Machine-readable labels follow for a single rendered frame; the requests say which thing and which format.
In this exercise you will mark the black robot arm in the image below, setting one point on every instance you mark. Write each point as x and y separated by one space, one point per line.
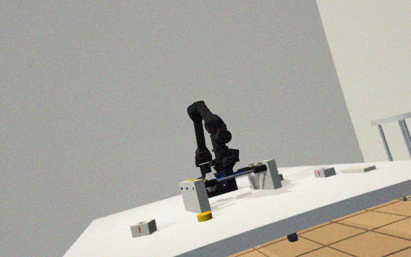
214 125

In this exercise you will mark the yellow short cylinder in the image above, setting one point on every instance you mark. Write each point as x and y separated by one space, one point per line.
204 216

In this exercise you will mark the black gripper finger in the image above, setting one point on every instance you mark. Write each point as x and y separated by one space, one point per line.
218 169
228 169

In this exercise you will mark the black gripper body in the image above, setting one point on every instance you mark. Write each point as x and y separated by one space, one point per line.
221 156

